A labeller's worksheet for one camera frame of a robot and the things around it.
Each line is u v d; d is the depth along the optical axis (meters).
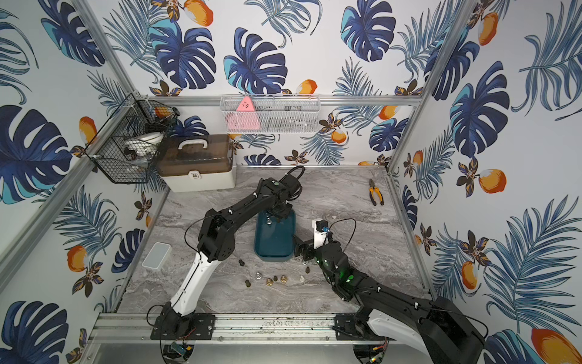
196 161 0.95
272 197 0.71
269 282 0.83
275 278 0.84
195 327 0.73
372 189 1.11
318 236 0.69
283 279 0.84
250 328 0.76
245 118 0.90
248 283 0.82
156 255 0.89
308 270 0.86
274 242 0.95
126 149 0.86
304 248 0.72
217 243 0.60
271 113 1.00
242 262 0.88
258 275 0.84
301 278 0.84
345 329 0.73
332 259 0.60
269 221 0.99
